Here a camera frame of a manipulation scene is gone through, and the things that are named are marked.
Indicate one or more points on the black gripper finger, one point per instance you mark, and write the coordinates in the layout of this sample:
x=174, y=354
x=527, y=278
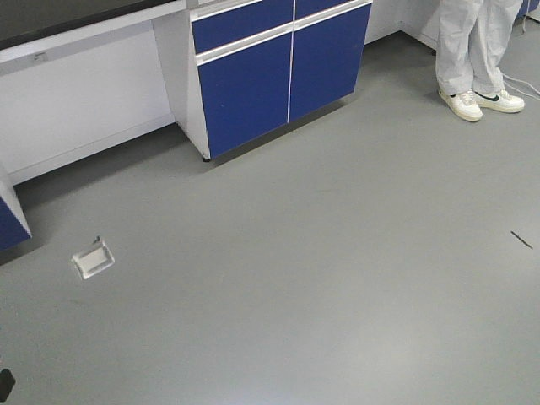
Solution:
x=6, y=383

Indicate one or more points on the metal floor socket plate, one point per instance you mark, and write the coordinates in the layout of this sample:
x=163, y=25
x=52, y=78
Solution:
x=93, y=260

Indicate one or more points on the bench with blue cabinet doors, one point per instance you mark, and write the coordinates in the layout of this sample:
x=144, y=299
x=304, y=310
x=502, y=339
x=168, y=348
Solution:
x=249, y=93

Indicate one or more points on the thin black stick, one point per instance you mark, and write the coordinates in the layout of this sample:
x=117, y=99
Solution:
x=522, y=240

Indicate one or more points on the person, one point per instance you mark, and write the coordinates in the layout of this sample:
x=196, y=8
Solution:
x=460, y=50

